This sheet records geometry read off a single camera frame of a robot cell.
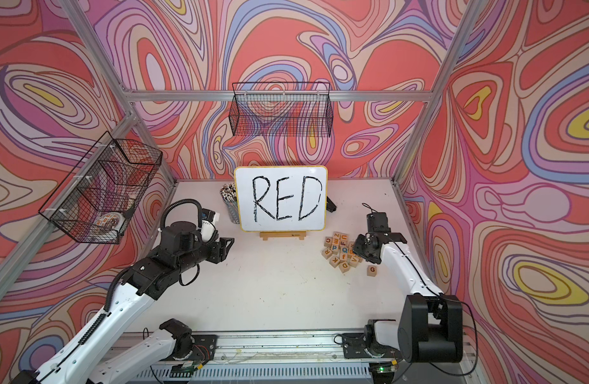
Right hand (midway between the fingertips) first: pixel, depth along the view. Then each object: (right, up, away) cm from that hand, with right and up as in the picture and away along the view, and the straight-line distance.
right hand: (361, 255), depth 86 cm
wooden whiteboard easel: (-29, +7, +8) cm, 31 cm away
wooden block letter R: (-12, 0, +6) cm, 13 cm away
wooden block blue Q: (-5, +1, +7) cm, 8 cm away
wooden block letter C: (-11, +4, +9) cm, 15 cm away
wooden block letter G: (+4, -6, +2) cm, 7 cm away
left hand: (-45, +8, -13) cm, 47 cm away
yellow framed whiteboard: (-29, +21, +3) cm, 36 cm away
